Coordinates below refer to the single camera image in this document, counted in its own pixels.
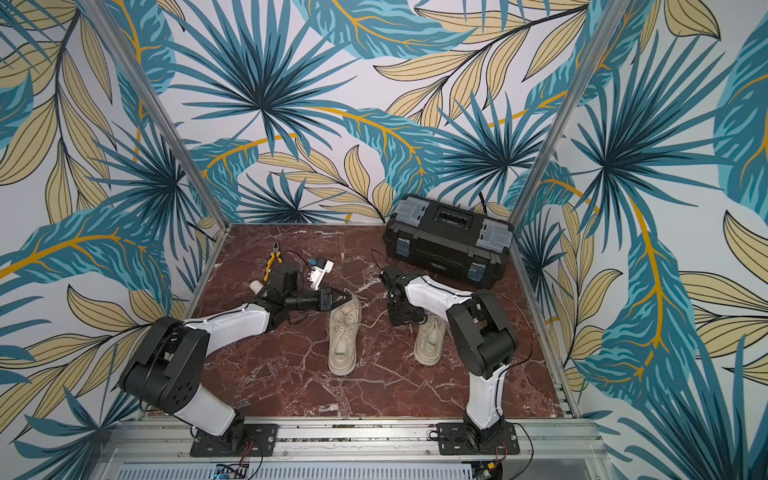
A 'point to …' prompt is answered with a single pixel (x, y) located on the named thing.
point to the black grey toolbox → (449, 241)
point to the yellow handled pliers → (276, 254)
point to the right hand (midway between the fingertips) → (405, 318)
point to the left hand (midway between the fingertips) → (348, 300)
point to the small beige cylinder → (256, 286)
